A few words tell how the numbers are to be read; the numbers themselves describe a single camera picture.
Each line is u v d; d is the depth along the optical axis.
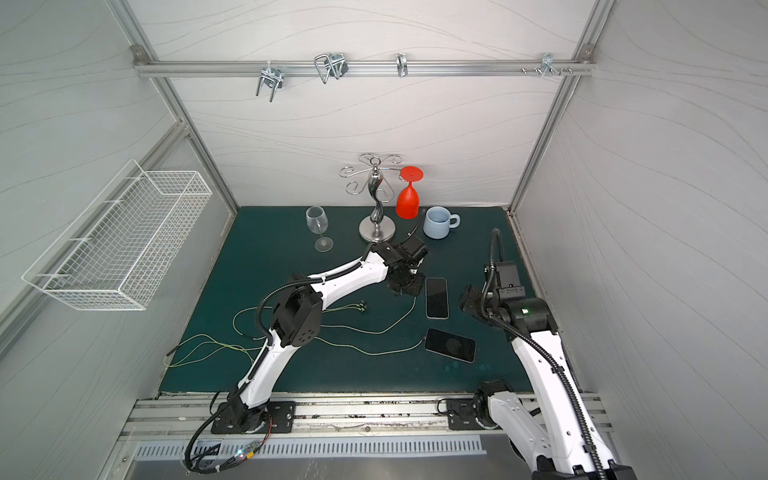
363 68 0.82
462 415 0.73
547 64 0.76
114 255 0.68
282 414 0.74
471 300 0.65
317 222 1.01
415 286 0.82
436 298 0.95
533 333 0.46
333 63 0.76
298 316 0.55
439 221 1.08
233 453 0.69
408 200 0.97
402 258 0.69
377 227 1.11
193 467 0.67
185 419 0.75
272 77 0.79
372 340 0.87
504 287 0.54
